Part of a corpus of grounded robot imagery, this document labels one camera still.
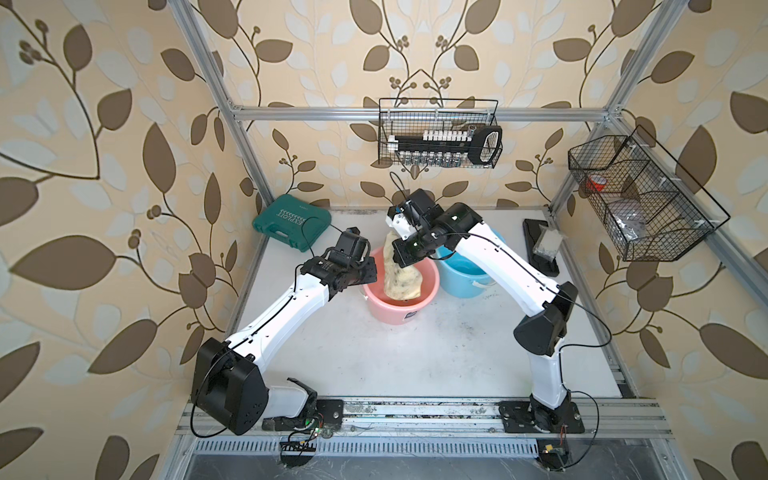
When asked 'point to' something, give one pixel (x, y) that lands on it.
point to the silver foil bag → (632, 224)
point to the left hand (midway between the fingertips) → (367, 265)
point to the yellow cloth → (401, 283)
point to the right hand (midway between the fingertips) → (396, 257)
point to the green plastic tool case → (295, 220)
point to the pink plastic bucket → (402, 312)
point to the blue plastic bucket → (458, 278)
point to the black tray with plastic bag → (543, 243)
